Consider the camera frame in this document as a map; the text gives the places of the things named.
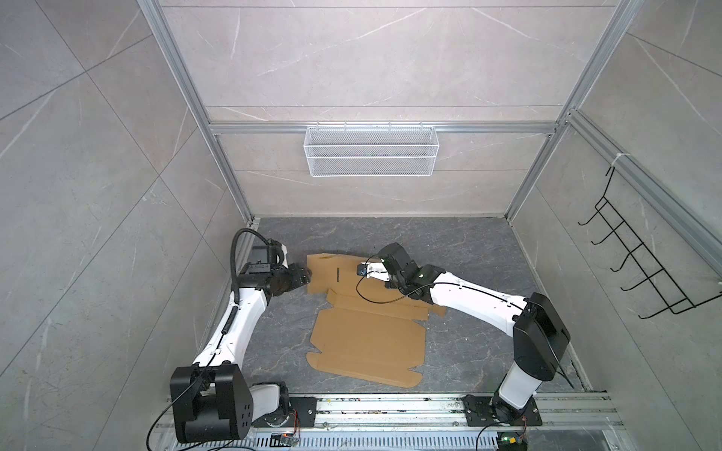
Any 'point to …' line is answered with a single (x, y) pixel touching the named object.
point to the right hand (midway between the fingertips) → (395, 256)
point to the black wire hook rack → (674, 298)
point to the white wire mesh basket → (370, 151)
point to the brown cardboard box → (366, 330)
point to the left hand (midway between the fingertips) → (305, 271)
